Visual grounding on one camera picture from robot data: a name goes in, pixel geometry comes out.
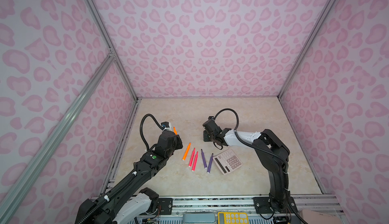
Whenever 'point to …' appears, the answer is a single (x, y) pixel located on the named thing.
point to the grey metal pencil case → (198, 218)
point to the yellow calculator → (232, 218)
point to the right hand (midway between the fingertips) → (206, 133)
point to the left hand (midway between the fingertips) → (179, 133)
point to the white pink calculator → (227, 161)
